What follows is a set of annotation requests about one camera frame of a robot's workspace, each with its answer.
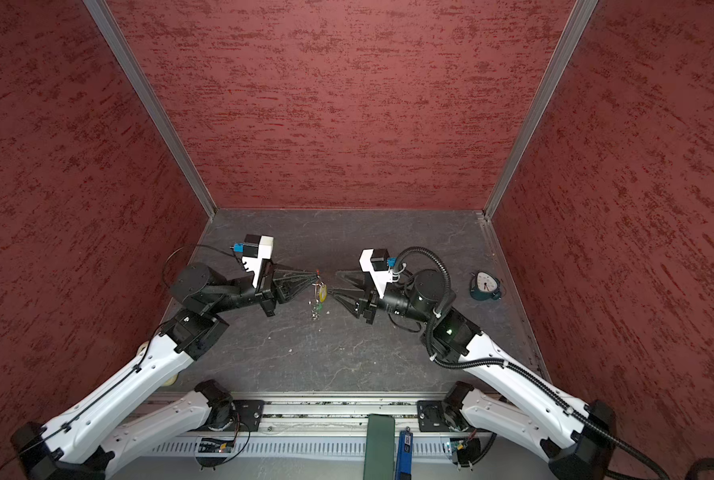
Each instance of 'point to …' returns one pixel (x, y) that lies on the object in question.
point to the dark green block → (379, 462)
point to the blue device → (403, 470)
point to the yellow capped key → (323, 295)
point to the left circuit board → (212, 445)
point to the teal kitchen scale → (485, 286)
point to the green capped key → (320, 306)
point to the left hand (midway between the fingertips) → (316, 283)
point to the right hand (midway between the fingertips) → (332, 289)
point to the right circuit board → (465, 451)
